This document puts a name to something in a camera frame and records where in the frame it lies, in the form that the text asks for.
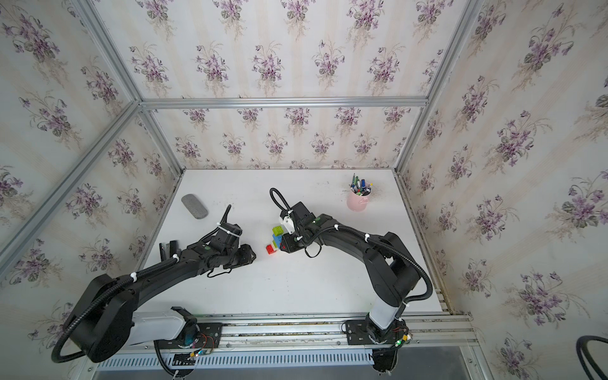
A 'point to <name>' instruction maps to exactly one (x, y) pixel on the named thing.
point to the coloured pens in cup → (359, 186)
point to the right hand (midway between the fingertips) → (288, 246)
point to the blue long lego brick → (278, 239)
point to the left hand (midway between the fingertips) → (254, 257)
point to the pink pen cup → (357, 203)
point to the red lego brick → (270, 249)
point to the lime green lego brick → (278, 230)
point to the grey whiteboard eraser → (191, 203)
